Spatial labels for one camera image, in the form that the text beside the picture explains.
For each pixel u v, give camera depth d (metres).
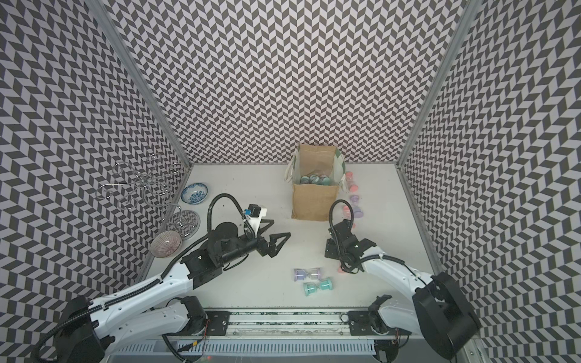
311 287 0.78
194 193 1.04
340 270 0.72
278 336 0.71
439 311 0.41
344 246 0.66
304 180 1.08
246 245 0.58
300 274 0.80
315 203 0.87
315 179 1.01
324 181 1.02
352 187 1.04
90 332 0.39
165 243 0.89
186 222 0.95
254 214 0.61
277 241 0.62
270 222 0.74
